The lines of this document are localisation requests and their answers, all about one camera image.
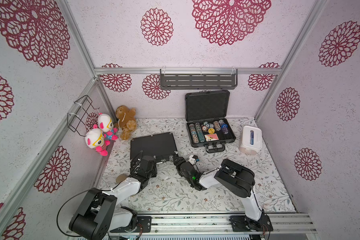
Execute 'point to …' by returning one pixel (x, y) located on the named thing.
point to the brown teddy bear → (126, 121)
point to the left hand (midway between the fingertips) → (157, 159)
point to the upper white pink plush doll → (105, 124)
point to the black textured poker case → (162, 146)
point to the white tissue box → (251, 140)
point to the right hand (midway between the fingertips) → (171, 158)
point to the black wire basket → (76, 119)
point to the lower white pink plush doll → (94, 139)
